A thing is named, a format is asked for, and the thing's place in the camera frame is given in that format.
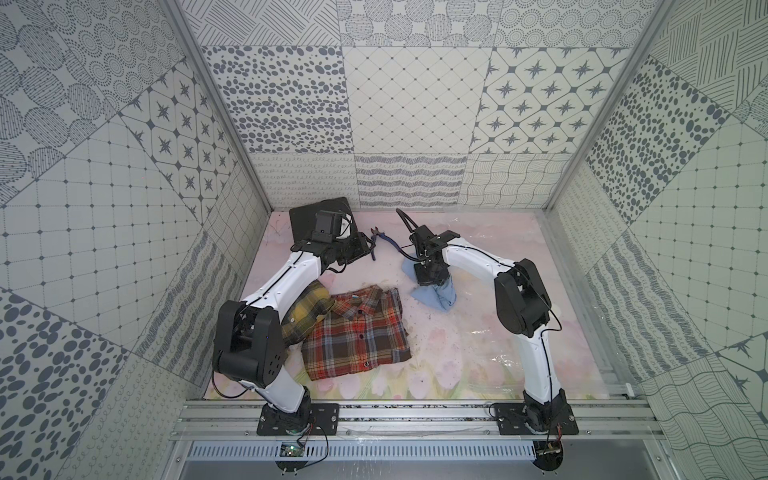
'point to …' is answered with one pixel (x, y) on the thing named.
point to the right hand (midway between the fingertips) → (429, 283)
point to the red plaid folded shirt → (363, 329)
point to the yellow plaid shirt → (314, 303)
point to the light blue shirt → (440, 296)
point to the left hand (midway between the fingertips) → (381, 246)
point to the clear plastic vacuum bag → (454, 329)
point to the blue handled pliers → (389, 240)
